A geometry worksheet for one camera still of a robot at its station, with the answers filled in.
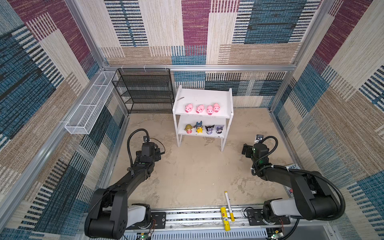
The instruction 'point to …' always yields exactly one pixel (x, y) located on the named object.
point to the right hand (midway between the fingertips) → (253, 146)
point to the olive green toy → (188, 128)
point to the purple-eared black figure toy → (219, 128)
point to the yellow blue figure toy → (199, 127)
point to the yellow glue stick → (226, 222)
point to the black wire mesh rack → (145, 90)
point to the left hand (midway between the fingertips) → (149, 148)
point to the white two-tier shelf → (202, 113)
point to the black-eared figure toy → (209, 129)
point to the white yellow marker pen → (231, 214)
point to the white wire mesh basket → (79, 123)
